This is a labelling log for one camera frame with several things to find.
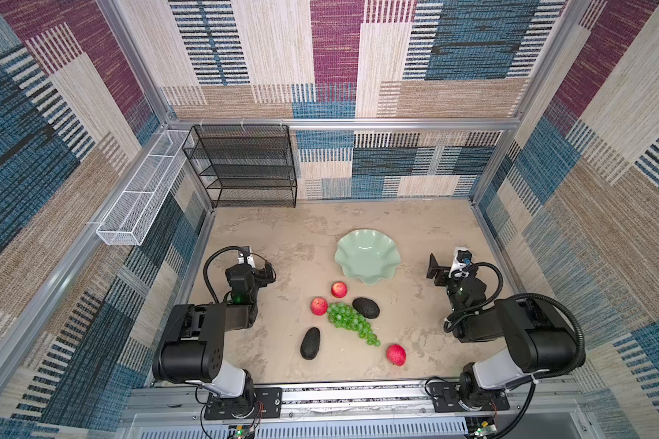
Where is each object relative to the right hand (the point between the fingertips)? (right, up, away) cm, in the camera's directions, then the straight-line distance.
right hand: (446, 257), depth 90 cm
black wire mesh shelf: (-72, +34, +21) cm, 82 cm away
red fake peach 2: (-41, -15, -3) cm, 44 cm away
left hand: (-64, -1, +3) cm, 64 cm away
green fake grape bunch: (-34, -17, -5) cm, 39 cm away
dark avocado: (-26, -15, -4) cm, 31 cm away
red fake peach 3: (-19, -25, -14) cm, 35 cm away
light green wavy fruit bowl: (-24, -1, +13) cm, 27 cm away
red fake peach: (-35, -11, +1) cm, 37 cm away
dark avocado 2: (-43, -24, -10) cm, 50 cm away
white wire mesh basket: (-89, +13, -18) cm, 92 cm away
